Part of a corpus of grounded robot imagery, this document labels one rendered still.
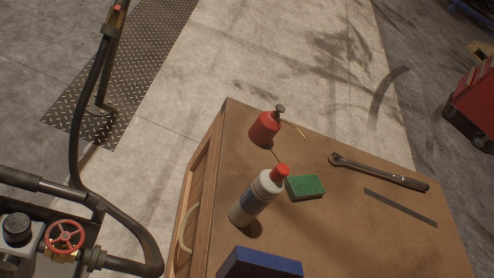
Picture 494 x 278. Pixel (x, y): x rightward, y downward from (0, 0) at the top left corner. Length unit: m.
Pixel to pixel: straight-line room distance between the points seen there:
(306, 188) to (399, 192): 0.47
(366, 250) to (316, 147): 0.38
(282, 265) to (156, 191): 0.79
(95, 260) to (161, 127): 0.96
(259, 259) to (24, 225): 0.46
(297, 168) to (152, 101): 0.86
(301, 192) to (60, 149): 0.91
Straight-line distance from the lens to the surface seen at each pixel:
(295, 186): 1.08
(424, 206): 1.53
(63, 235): 0.79
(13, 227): 0.79
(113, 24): 1.23
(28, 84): 1.72
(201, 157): 1.36
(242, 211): 0.89
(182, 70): 2.01
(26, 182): 0.77
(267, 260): 0.80
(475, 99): 3.50
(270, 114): 1.09
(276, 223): 1.01
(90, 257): 0.84
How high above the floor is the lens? 1.22
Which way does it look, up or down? 42 degrees down
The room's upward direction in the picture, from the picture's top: 36 degrees clockwise
